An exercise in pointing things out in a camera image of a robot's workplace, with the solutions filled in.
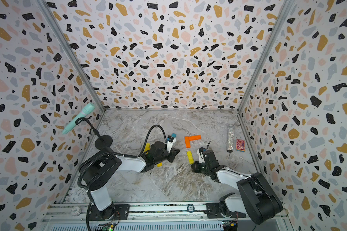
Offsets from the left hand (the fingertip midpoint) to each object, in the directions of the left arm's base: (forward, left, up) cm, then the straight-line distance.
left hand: (183, 150), depth 89 cm
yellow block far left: (+8, +25, -9) cm, 28 cm away
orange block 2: (+12, -3, -9) cm, 15 cm away
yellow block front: (-7, +14, -4) cm, 16 cm away
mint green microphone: (+12, +50, +25) cm, 57 cm away
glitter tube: (+12, -34, -5) cm, 36 cm away
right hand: (-7, -7, -7) cm, 12 cm away
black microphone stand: (+11, +54, -6) cm, 55 cm away
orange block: (+14, -9, -7) cm, 18 cm away
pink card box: (+7, -40, -7) cm, 41 cm away
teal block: (+17, +7, -8) cm, 20 cm away
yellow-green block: (-1, -5, -8) cm, 10 cm away
